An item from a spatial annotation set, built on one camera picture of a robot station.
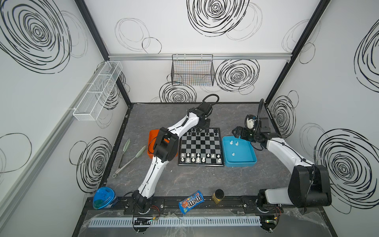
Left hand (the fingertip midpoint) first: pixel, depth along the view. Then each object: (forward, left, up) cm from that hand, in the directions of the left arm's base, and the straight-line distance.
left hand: (207, 125), depth 99 cm
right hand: (-9, -18, +6) cm, 21 cm away
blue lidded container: (-46, +50, +3) cm, 68 cm away
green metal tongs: (-19, +52, -4) cm, 56 cm away
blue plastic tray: (-16, -20, -7) cm, 27 cm away
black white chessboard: (-14, +4, -5) cm, 15 cm away
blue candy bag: (-45, +7, -4) cm, 46 cm away
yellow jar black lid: (-43, -4, +3) cm, 44 cm away
